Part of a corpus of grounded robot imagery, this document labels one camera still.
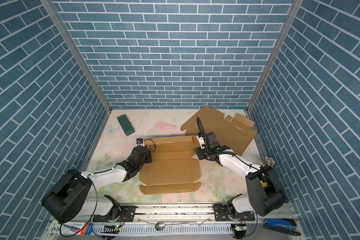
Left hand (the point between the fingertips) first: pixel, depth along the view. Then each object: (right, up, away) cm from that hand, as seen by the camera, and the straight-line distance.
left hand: (149, 151), depth 92 cm
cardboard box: (+15, -10, +2) cm, 19 cm away
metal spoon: (+11, -30, -23) cm, 39 cm away
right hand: (+30, +2, -2) cm, 30 cm away
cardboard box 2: (+60, +11, +19) cm, 64 cm away
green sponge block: (-22, +16, +17) cm, 32 cm away
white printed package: (-31, -32, -22) cm, 50 cm away
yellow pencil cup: (+65, -2, -17) cm, 68 cm away
